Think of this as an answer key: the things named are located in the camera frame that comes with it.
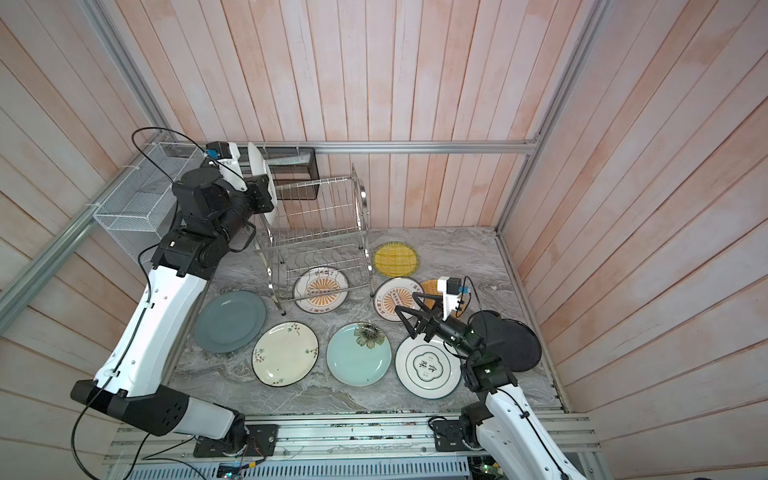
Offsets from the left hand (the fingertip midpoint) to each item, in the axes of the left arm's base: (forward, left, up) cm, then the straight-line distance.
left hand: (270, 181), depth 65 cm
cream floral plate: (-21, +4, -47) cm, 52 cm away
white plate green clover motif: (-25, -39, -47) cm, 66 cm away
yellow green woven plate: (+16, -31, -46) cm, 58 cm away
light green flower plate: (-20, -19, -48) cm, 55 cm away
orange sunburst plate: (+1, -29, -46) cm, 55 cm away
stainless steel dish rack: (-1, -9, -16) cm, 19 cm away
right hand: (-18, -31, -21) cm, 42 cm away
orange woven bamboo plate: (+2, -43, -45) cm, 62 cm away
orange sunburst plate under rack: (+1, -4, -45) cm, 45 cm away
